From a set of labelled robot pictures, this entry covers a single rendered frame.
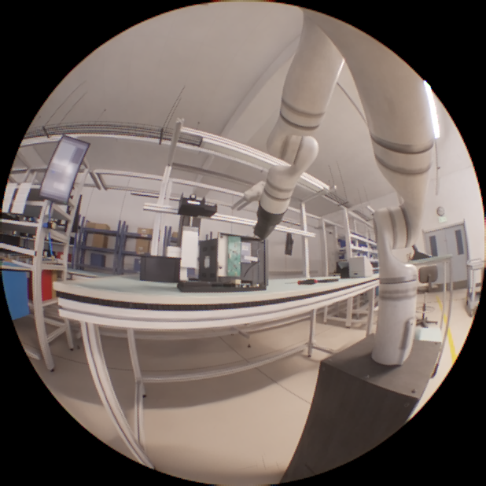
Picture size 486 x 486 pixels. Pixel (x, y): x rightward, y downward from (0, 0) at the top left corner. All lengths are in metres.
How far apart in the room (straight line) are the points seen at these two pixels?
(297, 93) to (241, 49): 2.59
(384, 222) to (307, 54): 0.31
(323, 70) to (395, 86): 0.10
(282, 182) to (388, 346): 0.41
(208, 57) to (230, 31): 0.51
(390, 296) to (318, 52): 0.40
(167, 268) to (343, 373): 0.74
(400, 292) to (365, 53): 0.35
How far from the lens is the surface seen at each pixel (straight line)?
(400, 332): 0.38
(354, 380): 0.37
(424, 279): 3.15
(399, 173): 0.24
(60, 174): 1.53
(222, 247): 0.64
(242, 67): 2.90
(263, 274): 0.73
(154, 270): 0.79
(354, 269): 1.21
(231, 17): 2.75
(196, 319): 0.42
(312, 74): 0.24
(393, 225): 0.37
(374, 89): 0.19
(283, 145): 0.33
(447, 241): 7.02
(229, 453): 1.19
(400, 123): 0.20
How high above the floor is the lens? 1.05
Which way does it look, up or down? 11 degrees up
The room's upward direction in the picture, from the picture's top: 1 degrees clockwise
